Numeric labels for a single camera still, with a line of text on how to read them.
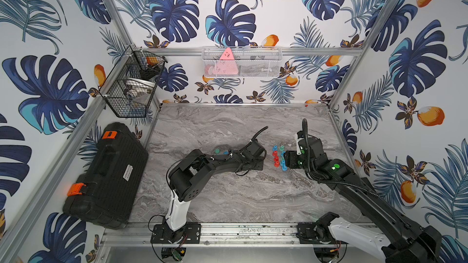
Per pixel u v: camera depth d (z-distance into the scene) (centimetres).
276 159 94
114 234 76
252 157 73
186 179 51
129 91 84
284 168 73
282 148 98
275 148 98
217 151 100
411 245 38
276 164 92
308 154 57
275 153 97
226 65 90
